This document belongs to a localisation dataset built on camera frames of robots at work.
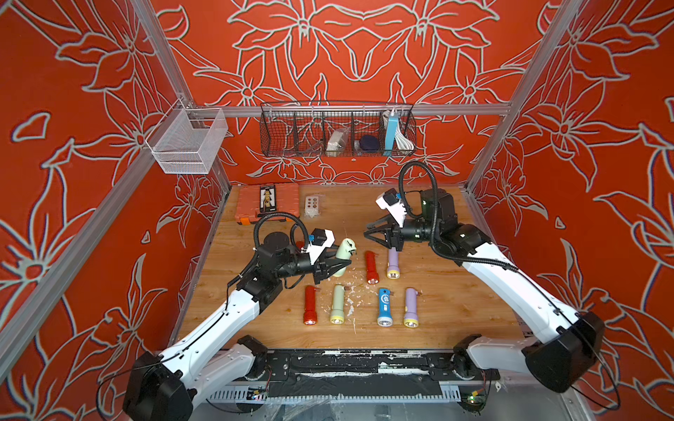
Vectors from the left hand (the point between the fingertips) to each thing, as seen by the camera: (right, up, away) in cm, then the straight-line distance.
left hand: (346, 254), depth 67 cm
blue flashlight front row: (+12, -22, +11) cm, 27 cm away
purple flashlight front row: (+21, -23, +13) cm, 33 cm away
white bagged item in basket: (-2, +36, +24) cm, 43 cm away
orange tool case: (-40, +15, +42) cm, 60 cm away
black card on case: (-30, +15, +37) cm, 50 cm away
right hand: (+5, +6, 0) cm, 8 cm away
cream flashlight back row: (-1, +2, -5) cm, 5 cm away
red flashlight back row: (+10, -11, +21) cm, 26 cm away
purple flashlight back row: (+18, -10, +22) cm, 30 cm away
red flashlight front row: (-11, -22, +14) cm, 28 cm away
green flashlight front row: (-2, -22, +13) cm, 25 cm away
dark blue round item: (+10, +37, +28) cm, 47 cm away
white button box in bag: (-13, +13, +41) cm, 44 cm away
